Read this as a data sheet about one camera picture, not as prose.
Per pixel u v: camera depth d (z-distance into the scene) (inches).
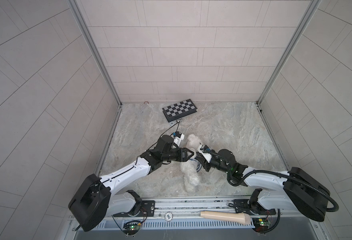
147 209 27.9
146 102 47.0
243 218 25.8
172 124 41.3
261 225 26.6
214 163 27.2
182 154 26.7
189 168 28.6
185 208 28.5
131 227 25.6
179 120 41.2
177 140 28.4
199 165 31.0
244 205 28.3
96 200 15.7
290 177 18.1
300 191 16.5
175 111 42.5
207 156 27.1
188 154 29.0
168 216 27.2
